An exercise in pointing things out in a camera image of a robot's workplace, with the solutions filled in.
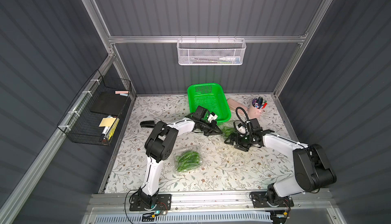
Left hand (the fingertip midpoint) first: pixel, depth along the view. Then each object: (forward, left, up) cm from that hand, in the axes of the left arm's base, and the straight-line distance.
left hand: (222, 133), depth 88 cm
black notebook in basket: (+6, +60, +21) cm, 63 cm away
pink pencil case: (+29, -12, -7) cm, 32 cm away
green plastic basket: (+38, +4, -9) cm, 39 cm away
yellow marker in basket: (-12, +50, +23) cm, 56 cm away
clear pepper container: (-7, +25, -7) cm, 27 cm away
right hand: (-5, -5, -4) cm, 8 cm away
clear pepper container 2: (+9, 0, -6) cm, 10 cm away
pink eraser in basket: (+16, +58, +18) cm, 63 cm away
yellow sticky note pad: (-4, +57, +18) cm, 60 cm away
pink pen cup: (+17, -23, -2) cm, 29 cm away
